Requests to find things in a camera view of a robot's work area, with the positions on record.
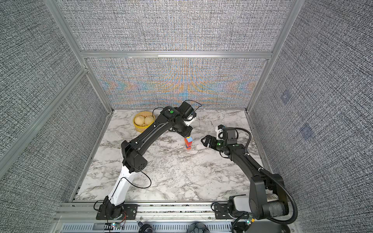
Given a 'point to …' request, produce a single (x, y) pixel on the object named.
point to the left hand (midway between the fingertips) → (188, 133)
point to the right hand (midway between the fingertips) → (207, 141)
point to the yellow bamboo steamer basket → (141, 129)
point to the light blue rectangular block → (190, 139)
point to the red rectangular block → (188, 144)
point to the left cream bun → (139, 120)
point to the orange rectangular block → (189, 148)
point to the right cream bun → (148, 120)
